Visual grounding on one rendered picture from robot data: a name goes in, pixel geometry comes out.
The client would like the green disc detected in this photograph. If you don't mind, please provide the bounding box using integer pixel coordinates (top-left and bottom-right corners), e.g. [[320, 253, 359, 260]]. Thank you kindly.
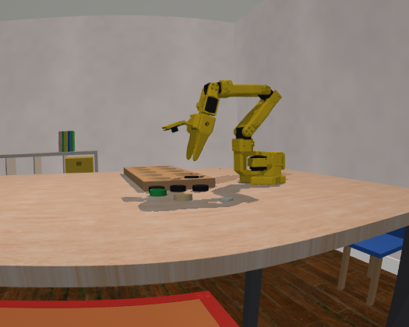
[[150, 188, 167, 197]]

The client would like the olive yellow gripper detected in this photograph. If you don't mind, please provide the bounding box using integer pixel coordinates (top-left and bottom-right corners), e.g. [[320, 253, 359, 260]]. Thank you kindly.
[[162, 113, 216, 161]]

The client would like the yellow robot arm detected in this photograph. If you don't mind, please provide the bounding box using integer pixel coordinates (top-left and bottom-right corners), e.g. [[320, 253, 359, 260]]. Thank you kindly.
[[196, 80, 286, 185]]

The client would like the beige disc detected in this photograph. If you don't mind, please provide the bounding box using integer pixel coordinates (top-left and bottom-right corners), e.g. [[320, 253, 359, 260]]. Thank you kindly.
[[174, 192, 192, 202]]

